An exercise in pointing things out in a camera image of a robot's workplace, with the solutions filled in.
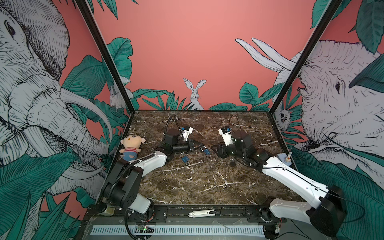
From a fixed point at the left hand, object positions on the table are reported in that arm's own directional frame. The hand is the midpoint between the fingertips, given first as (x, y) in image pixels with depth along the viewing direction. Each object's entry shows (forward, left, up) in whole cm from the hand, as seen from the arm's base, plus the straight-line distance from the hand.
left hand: (204, 144), depth 79 cm
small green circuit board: (-35, +31, -17) cm, 50 cm away
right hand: (-3, -4, +3) cm, 6 cm away
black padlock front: (-4, -18, -17) cm, 25 cm away
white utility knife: (-30, -3, -17) cm, 35 cm away
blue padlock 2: (0, +11, -18) cm, 21 cm away
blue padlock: (-2, -2, -4) cm, 5 cm away
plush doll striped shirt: (+9, +45, -12) cm, 47 cm away
